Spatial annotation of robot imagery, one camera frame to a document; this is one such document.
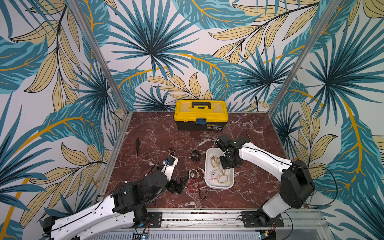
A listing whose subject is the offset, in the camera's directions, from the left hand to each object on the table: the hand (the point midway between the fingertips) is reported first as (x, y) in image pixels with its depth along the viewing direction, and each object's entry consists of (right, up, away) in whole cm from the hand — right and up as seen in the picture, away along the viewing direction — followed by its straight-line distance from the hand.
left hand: (179, 175), depth 68 cm
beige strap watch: (+20, +1, +24) cm, 31 cm away
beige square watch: (+24, -9, +16) cm, 30 cm away
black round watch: (+8, +4, +27) cm, 29 cm away
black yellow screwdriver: (-31, +11, +32) cm, 46 cm away
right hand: (+26, +1, +17) cm, 30 cm away
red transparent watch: (+6, -11, +16) cm, 20 cm away
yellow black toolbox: (+9, +30, +28) cm, 42 cm away
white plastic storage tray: (+19, -7, +18) cm, 27 cm away
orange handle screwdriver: (+46, +15, +37) cm, 61 cm away
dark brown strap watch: (-7, +6, +24) cm, 26 cm away
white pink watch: (+17, -5, +18) cm, 25 cm away
